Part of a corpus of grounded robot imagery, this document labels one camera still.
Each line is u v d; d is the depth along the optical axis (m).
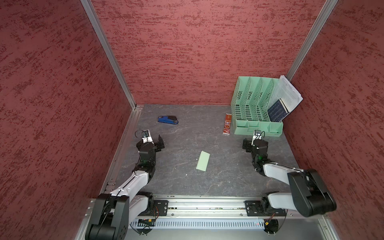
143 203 0.62
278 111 1.00
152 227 0.69
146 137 0.72
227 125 1.07
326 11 0.72
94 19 0.74
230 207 0.76
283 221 0.70
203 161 0.91
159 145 0.81
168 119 1.07
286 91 0.96
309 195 0.43
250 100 1.19
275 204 0.60
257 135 0.78
